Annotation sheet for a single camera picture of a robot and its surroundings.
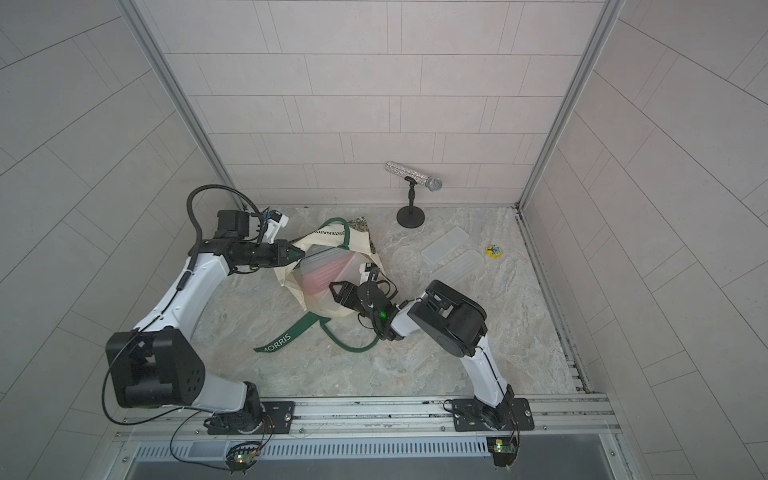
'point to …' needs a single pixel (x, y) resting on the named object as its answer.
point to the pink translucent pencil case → (322, 268)
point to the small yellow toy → (493, 251)
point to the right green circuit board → (503, 450)
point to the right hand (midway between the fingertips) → (336, 289)
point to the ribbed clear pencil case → (461, 272)
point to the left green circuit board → (240, 459)
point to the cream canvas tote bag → (318, 311)
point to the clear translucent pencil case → (446, 247)
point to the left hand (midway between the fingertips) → (306, 249)
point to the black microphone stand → (411, 216)
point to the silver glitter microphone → (431, 183)
